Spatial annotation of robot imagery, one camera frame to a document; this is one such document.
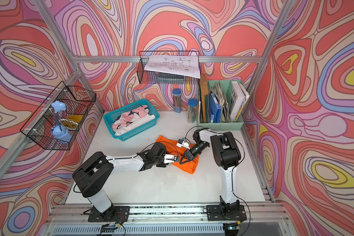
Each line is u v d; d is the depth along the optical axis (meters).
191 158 0.81
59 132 0.66
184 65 0.84
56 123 0.73
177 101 1.11
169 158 0.79
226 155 0.56
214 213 0.73
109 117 1.07
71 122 0.70
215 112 0.94
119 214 0.73
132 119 1.10
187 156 0.84
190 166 0.84
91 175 0.47
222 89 1.01
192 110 1.04
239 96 0.94
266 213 0.76
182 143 0.86
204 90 0.86
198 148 0.82
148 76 1.02
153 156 0.71
